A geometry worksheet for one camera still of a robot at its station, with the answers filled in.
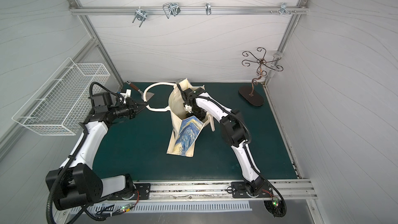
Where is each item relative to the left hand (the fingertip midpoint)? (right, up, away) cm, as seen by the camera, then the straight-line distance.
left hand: (148, 104), depth 75 cm
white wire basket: (-37, 0, -8) cm, 38 cm away
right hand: (+22, -11, +16) cm, 30 cm away
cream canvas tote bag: (+20, +10, +11) cm, 25 cm away
